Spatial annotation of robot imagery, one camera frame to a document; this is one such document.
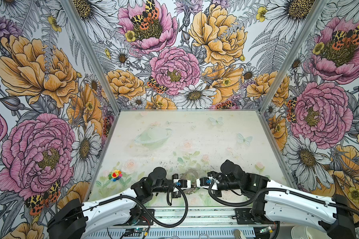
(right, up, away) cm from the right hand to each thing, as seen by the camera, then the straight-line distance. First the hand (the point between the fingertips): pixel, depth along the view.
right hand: (200, 187), depth 70 cm
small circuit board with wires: (-30, -22, +2) cm, 37 cm away
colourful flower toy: (-47, 0, +17) cm, 50 cm away
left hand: (-4, -1, +4) cm, 6 cm away
